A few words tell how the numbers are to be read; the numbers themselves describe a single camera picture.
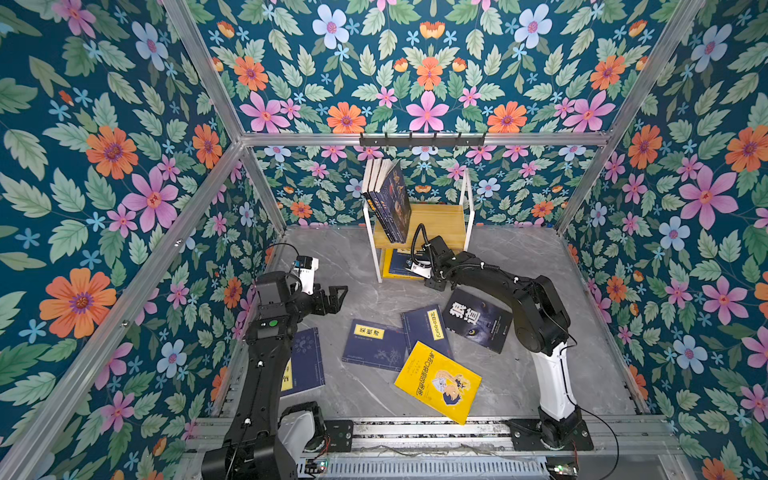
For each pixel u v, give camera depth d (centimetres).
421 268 87
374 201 76
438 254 78
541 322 55
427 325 91
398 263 102
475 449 73
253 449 39
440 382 80
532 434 73
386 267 101
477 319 93
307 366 85
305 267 68
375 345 89
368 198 75
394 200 82
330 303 70
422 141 93
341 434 74
